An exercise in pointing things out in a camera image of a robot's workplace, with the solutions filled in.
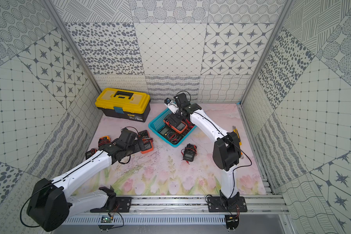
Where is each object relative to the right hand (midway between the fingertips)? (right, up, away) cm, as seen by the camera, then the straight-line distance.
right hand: (177, 115), depth 90 cm
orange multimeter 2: (+2, -8, +8) cm, 11 cm away
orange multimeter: (-19, -17, +3) cm, 26 cm away
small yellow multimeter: (-49, -17, +5) cm, 52 cm away
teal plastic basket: (-14, -5, +11) cm, 18 cm away
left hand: (-24, -17, -6) cm, 29 cm away
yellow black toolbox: (-32, +7, +6) cm, 33 cm away
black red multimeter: (-55, -24, -1) cm, 60 cm away
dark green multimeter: (-4, -13, +8) cm, 16 cm away
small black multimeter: (+8, -24, -2) cm, 25 cm away
